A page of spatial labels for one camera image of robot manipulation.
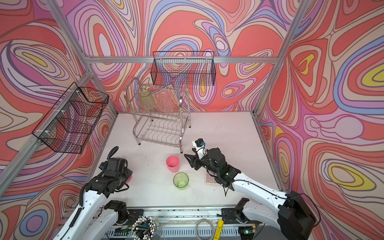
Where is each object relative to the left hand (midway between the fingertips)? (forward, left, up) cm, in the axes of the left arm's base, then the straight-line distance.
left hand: (131, 171), depth 81 cm
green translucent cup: (-3, -27, -7) cm, 28 cm away
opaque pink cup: (+7, -22, -4) cm, 24 cm away
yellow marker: (-26, -46, -6) cm, 54 cm away
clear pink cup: (+28, -19, +25) cm, 43 cm away
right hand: (+5, -33, +9) cm, 34 cm away
